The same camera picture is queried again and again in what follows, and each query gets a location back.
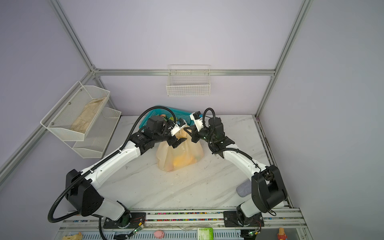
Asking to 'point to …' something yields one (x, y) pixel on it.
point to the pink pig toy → (159, 234)
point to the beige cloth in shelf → (81, 122)
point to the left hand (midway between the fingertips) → (179, 131)
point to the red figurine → (281, 235)
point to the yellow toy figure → (78, 236)
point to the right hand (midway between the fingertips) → (184, 128)
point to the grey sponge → (245, 189)
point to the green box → (205, 233)
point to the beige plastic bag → (187, 154)
